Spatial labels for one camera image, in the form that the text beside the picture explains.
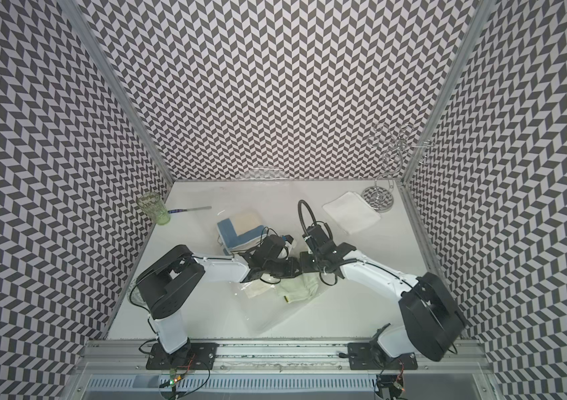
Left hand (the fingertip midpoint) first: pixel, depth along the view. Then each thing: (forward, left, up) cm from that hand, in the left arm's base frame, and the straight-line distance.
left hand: (305, 274), depth 87 cm
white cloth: (+29, -22, -3) cm, 37 cm away
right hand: (+1, 0, +3) cm, 3 cm away
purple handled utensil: (+29, +48, +1) cm, 56 cm away
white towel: (-5, +18, -1) cm, 18 cm away
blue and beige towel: (+19, +25, 0) cm, 31 cm away
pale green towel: (-6, +3, 0) cm, 6 cm away
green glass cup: (+27, +61, +4) cm, 67 cm away
